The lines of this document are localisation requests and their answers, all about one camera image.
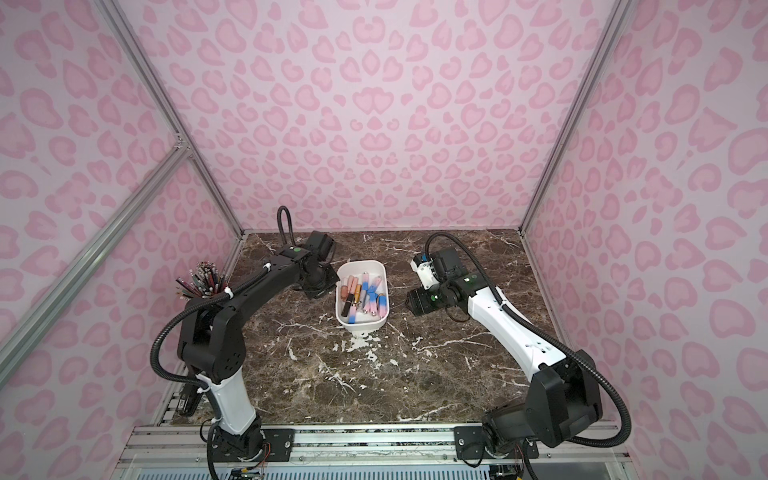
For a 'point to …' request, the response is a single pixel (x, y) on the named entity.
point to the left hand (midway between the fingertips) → (338, 285)
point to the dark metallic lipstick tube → (347, 304)
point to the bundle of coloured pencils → (205, 280)
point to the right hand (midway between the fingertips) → (418, 299)
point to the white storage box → (355, 269)
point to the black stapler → (189, 400)
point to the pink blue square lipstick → (382, 305)
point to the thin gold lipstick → (357, 295)
